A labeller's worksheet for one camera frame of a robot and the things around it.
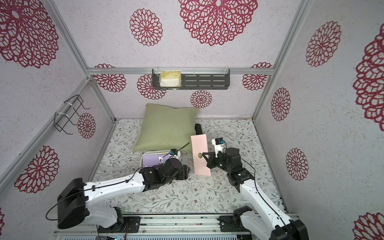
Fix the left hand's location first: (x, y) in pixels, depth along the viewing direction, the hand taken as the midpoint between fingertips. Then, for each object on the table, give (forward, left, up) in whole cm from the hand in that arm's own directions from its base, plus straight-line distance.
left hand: (185, 170), depth 80 cm
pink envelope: (+9, -7, +10) cm, 15 cm away
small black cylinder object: (+37, -8, -10) cm, 39 cm away
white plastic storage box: (+15, +23, -6) cm, 28 cm away
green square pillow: (+29, +13, 0) cm, 31 cm away
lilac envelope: (+9, +22, -6) cm, 25 cm away
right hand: (+6, -9, +7) cm, 13 cm away
